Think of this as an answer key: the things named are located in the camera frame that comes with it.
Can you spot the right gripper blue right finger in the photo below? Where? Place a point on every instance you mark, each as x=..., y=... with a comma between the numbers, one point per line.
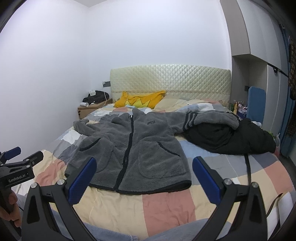
x=250, y=221

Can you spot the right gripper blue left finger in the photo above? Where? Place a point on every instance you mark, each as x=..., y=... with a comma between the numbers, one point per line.
x=38, y=220

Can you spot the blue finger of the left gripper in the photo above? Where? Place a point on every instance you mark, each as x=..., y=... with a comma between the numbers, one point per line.
x=32, y=160
x=7, y=155

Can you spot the grey fleece zip jacket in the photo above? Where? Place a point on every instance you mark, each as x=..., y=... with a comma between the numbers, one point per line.
x=137, y=152

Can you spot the patchwork colour block quilt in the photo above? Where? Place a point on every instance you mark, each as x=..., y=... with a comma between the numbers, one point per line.
x=143, y=216

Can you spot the wooden nightstand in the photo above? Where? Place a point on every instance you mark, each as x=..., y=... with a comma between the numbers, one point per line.
x=84, y=111

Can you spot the black garment on bed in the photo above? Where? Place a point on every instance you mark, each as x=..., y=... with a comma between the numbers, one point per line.
x=248, y=138

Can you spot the black bag on nightstand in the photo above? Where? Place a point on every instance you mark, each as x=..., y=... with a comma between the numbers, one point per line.
x=99, y=97

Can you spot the bottles on side shelf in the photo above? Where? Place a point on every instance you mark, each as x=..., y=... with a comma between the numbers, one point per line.
x=238, y=108

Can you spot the blue padded chair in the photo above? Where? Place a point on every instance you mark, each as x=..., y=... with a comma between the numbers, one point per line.
x=256, y=104

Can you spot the yellow pikachu plush pillow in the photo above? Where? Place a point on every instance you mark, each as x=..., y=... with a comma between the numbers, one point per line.
x=140, y=101

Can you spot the beige pillow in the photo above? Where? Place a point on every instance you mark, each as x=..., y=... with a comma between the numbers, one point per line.
x=168, y=104

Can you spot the cream quilted headboard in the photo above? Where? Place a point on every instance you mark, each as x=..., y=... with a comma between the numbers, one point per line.
x=179, y=81

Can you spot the grey built-in wardrobe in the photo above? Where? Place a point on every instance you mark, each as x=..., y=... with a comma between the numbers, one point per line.
x=259, y=58

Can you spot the wall power outlet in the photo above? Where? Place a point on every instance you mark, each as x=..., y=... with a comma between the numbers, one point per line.
x=106, y=84

